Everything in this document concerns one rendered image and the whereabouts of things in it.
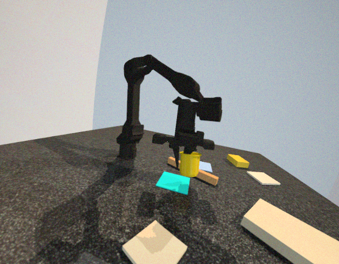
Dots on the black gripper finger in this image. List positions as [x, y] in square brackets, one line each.
[176, 154]
[189, 150]

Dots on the orange wooden bar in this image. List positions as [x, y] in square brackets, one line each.
[209, 178]

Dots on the beige flat square block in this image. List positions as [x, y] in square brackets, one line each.
[154, 245]

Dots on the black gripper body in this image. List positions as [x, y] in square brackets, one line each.
[162, 138]

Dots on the yellow flat block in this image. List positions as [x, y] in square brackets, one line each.
[238, 161]

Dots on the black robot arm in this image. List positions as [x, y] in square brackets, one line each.
[209, 109]

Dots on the cream flat slab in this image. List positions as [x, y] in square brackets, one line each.
[263, 179]

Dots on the cream flat block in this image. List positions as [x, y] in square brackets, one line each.
[297, 241]

